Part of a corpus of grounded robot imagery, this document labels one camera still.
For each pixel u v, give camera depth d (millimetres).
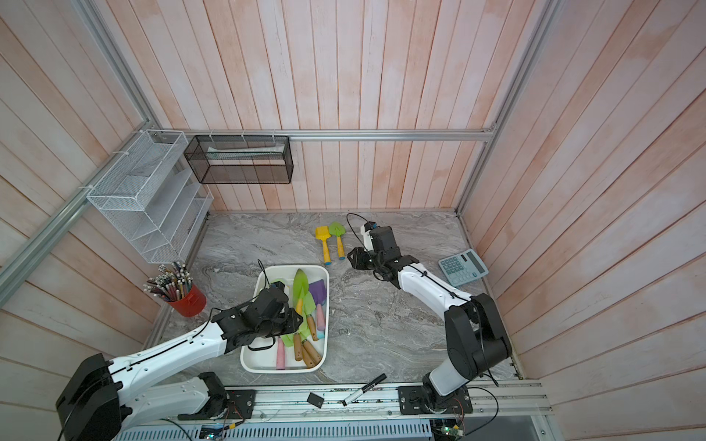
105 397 396
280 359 780
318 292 936
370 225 798
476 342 445
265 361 793
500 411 696
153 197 733
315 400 747
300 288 882
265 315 615
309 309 897
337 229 1114
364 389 755
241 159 1056
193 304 855
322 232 1107
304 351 808
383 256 687
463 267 1000
